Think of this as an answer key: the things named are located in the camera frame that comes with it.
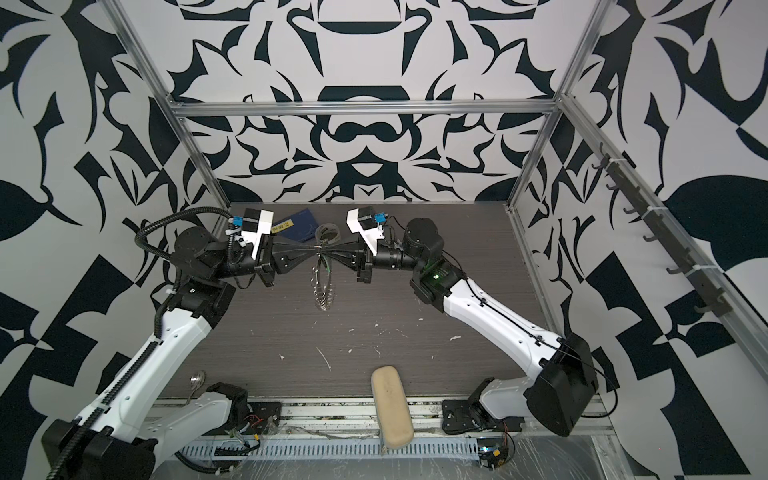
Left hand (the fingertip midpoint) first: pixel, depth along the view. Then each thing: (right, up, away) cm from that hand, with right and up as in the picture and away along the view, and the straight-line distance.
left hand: (317, 244), depth 57 cm
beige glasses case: (+15, -40, +15) cm, 45 cm away
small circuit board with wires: (+39, -49, +14) cm, 64 cm away
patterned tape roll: (-8, +2, +52) cm, 53 cm away
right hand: (+2, -2, 0) cm, 2 cm away
